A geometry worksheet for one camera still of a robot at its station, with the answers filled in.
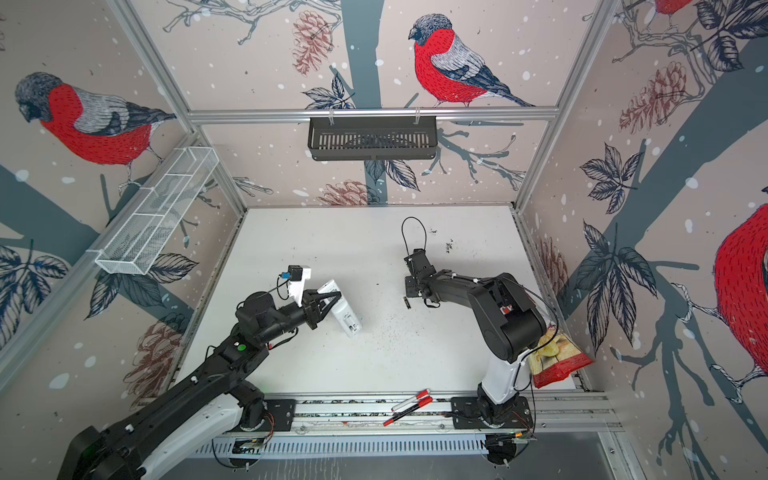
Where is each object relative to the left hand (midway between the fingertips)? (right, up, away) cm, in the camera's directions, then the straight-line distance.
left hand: (336, 296), depth 72 cm
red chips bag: (+58, -19, +8) cm, 62 cm away
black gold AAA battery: (+19, -7, +23) cm, 30 cm away
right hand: (+21, -3, +27) cm, 34 cm away
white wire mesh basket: (-50, +25, +10) cm, 57 cm away
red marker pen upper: (+22, -27, +6) cm, 35 cm away
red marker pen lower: (+21, -29, +4) cm, 36 cm away
